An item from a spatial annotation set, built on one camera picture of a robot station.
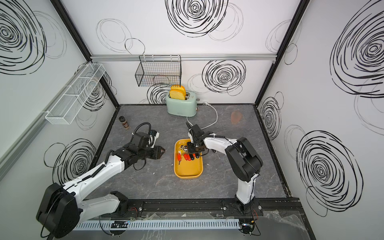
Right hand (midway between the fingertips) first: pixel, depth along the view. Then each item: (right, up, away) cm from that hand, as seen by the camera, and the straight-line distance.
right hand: (189, 150), depth 92 cm
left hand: (-15, +2, -9) cm, 18 cm away
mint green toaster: (-2, +28, +15) cm, 32 cm away
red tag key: (-6, -4, -1) cm, 8 cm away
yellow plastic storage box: (-1, -10, -6) cm, 11 cm away
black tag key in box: (+5, -3, -1) cm, 6 cm away
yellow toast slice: (-8, +37, +6) cm, 38 cm away
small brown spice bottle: (-45, +19, +7) cm, 49 cm away
